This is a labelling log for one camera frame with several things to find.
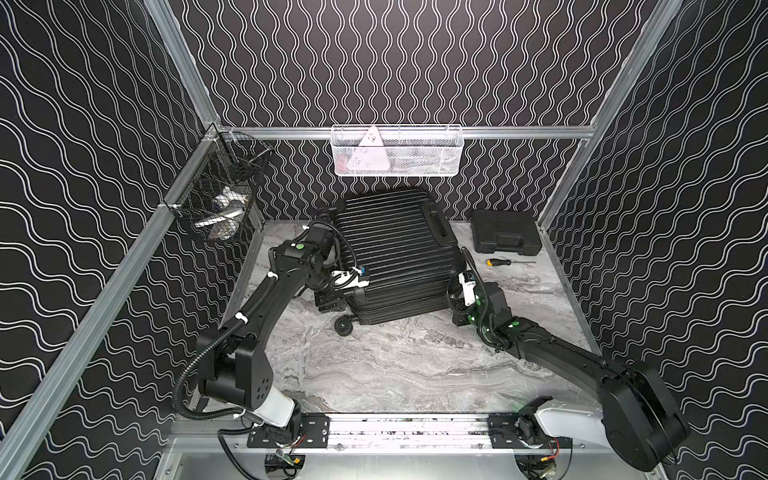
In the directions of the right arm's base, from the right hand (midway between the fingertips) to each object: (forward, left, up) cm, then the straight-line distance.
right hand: (454, 300), depth 88 cm
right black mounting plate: (-33, -9, -8) cm, 35 cm away
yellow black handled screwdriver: (+20, -20, -8) cm, 29 cm away
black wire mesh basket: (+18, +68, +23) cm, 74 cm away
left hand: (-2, +34, +8) cm, 35 cm away
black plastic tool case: (+34, -25, -5) cm, 42 cm away
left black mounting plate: (-33, +38, -10) cm, 51 cm away
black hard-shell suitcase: (+9, +13, +12) cm, 20 cm away
